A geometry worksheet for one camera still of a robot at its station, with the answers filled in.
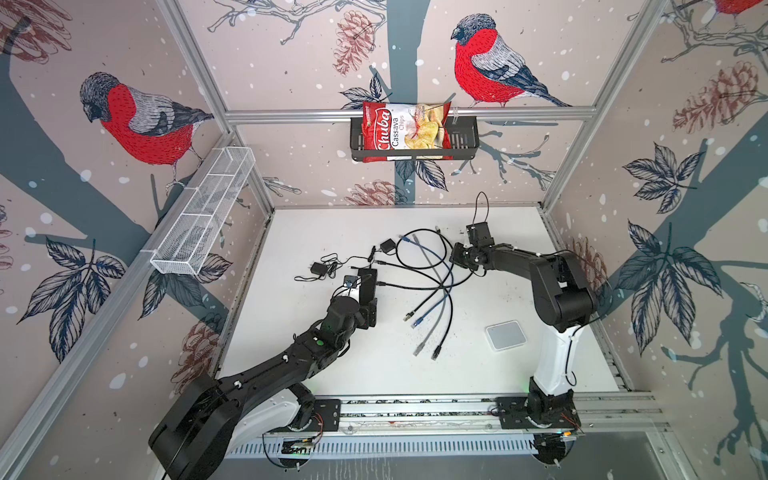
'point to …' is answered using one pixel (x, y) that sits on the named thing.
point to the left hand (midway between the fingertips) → (363, 298)
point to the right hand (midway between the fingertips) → (448, 259)
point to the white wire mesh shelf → (204, 210)
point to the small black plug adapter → (388, 245)
